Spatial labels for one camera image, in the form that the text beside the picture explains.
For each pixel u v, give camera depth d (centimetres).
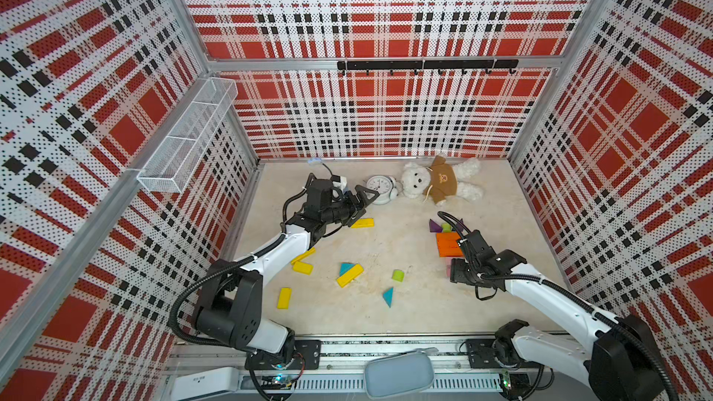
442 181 104
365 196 75
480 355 73
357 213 75
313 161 89
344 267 88
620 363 39
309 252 62
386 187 108
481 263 61
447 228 101
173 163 92
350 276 88
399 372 69
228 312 43
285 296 84
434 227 101
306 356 73
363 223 101
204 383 64
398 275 88
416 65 88
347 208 75
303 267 90
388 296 84
